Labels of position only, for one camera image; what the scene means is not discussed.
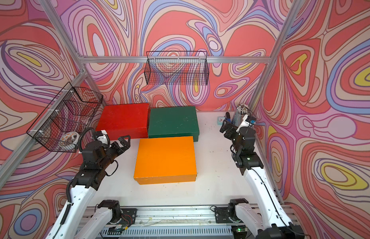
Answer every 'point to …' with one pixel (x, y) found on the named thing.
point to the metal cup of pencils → (241, 109)
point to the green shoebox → (173, 122)
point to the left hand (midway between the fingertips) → (126, 140)
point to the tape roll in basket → (71, 137)
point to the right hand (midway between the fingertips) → (230, 127)
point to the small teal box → (220, 120)
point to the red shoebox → (121, 120)
